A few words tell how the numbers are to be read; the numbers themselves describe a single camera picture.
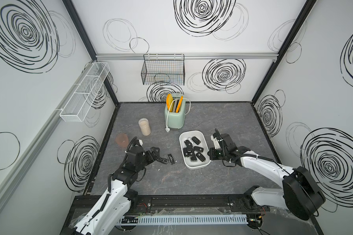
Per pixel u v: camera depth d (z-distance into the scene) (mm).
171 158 884
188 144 934
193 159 889
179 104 965
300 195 409
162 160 870
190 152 888
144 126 937
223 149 669
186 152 905
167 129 986
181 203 754
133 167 613
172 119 944
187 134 960
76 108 725
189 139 960
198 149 913
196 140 963
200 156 889
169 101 928
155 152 736
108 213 473
